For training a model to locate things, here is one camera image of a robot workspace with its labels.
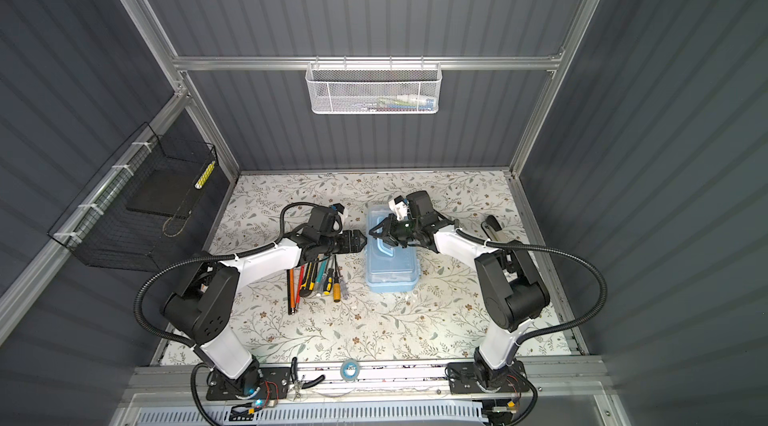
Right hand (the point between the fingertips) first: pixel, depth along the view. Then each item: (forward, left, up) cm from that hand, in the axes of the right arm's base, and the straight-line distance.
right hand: (372, 237), depth 86 cm
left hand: (+2, +4, -5) cm, 7 cm away
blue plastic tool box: (-4, -5, -12) cm, 13 cm away
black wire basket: (0, +52, +18) cm, 55 cm away
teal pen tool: (-6, +17, -11) cm, 21 cm away
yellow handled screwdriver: (-10, +11, -11) cm, 18 cm away
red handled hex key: (-8, +23, -12) cm, 27 cm away
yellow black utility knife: (-7, +19, -11) cm, 23 cm away
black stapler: (+10, -39, -11) cm, 42 cm away
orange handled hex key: (-11, +25, -12) cm, 29 cm away
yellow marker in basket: (+10, +45, +17) cm, 49 cm away
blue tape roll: (-32, +5, -14) cm, 35 cm away
